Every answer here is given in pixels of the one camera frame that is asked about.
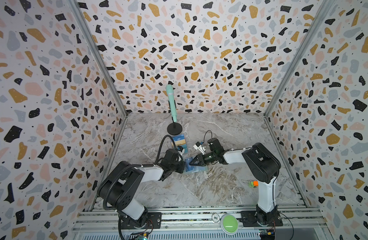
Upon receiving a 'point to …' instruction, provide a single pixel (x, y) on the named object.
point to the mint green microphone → (170, 88)
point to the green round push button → (229, 224)
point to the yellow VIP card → (178, 142)
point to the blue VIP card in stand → (178, 137)
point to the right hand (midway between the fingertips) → (191, 162)
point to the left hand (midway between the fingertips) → (187, 161)
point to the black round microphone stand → (174, 128)
